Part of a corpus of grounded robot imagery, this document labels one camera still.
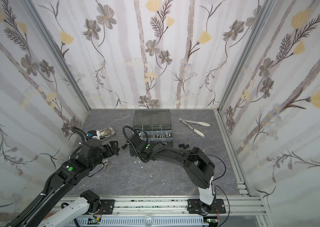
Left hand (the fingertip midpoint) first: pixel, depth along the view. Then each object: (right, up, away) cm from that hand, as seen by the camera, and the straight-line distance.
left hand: (110, 141), depth 73 cm
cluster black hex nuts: (+44, -8, +25) cm, 51 cm away
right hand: (+8, -3, +9) cm, 13 cm away
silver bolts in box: (+24, 0, +28) cm, 37 cm away
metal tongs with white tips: (+54, +3, +31) cm, 62 cm away
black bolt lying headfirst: (+1, -6, +22) cm, 23 cm away
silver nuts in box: (+30, 0, +28) cm, 41 cm away
